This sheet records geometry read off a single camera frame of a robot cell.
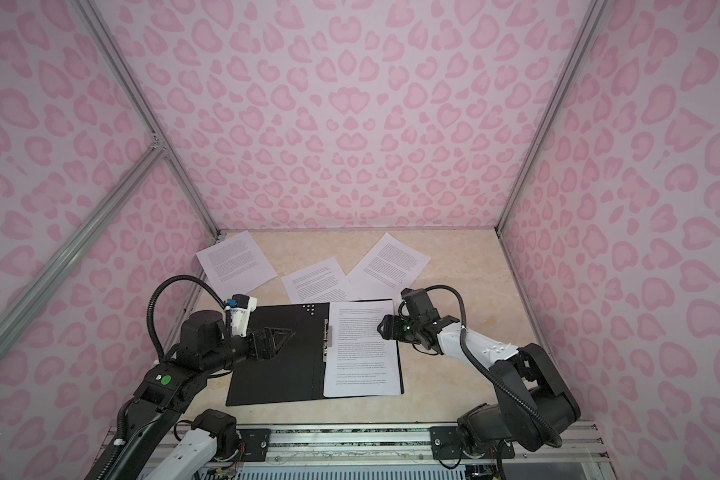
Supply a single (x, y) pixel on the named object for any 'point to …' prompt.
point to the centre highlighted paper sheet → (320, 283)
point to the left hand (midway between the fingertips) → (279, 328)
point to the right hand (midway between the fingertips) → (387, 327)
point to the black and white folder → (296, 370)
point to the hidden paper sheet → (388, 267)
